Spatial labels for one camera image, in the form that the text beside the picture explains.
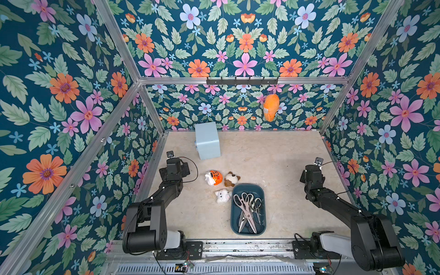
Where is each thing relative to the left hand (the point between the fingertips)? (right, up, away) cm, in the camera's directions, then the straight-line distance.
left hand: (176, 164), depth 91 cm
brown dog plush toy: (+30, -9, +2) cm, 31 cm away
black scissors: (+42, -20, -7) cm, 47 cm away
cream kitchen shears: (+36, -25, -10) cm, 45 cm away
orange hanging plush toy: (+53, +33, +6) cm, 63 cm away
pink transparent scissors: (+37, -19, -7) cm, 42 cm away
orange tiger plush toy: (+21, -7, -1) cm, 22 cm away
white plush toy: (+25, -16, -5) cm, 30 cm away
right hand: (+73, -3, -3) cm, 73 cm away
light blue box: (+17, +13, +2) cm, 21 cm away
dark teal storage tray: (+44, -14, -2) cm, 47 cm away
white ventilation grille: (+25, -42, -21) cm, 53 cm away
